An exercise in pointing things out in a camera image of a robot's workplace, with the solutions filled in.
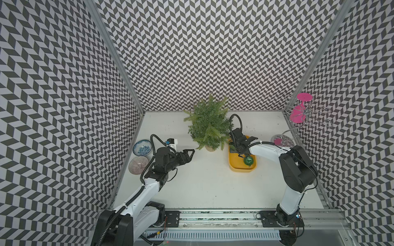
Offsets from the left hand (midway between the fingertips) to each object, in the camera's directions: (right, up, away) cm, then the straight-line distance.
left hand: (190, 153), depth 83 cm
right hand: (+28, 0, +13) cm, 31 cm away
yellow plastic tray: (+27, -8, +5) cm, 28 cm away
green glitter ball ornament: (+33, -5, +5) cm, 34 cm away
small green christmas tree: (+10, +15, -7) cm, 20 cm away
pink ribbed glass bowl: (-31, -8, +6) cm, 33 cm away
